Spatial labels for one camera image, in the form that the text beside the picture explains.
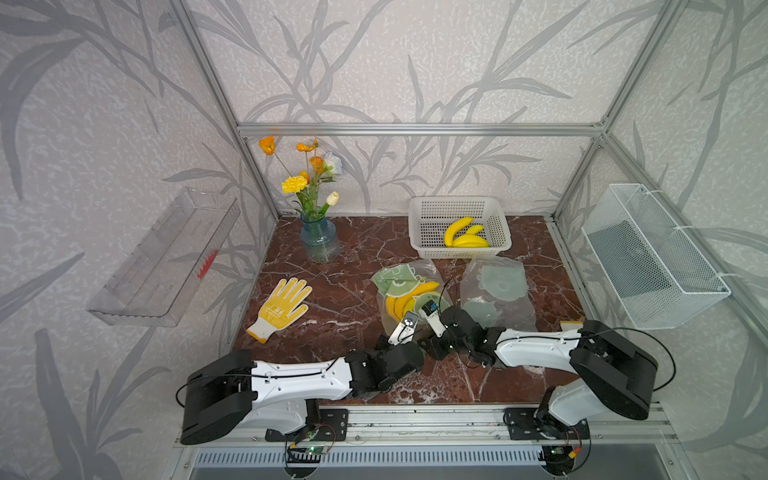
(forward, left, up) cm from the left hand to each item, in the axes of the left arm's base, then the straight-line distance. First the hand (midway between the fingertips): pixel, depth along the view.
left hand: (409, 336), depth 81 cm
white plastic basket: (+45, -8, +1) cm, 45 cm away
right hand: (+3, -4, -5) cm, 7 cm away
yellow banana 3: (+36, -22, -2) cm, 42 cm away
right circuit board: (-27, -36, -10) cm, 46 cm away
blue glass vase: (+32, +30, +2) cm, 44 cm away
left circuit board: (-25, +24, -10) cm, 37 cm away
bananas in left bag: (+12, +3, -6) cm, 14 cm away
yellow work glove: (+12, +41, -8) cm, 43 cm away
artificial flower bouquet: (+39, +32, +12) cm, 52 cm away
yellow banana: (+46, -18, -6) cm, 49 cm away
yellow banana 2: (+45, -26, -7) cm, 52 cm away
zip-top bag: (+18, -28, -6) cm, 34 cm away
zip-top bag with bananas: (+16, +2, -1) cm, 16 cm away
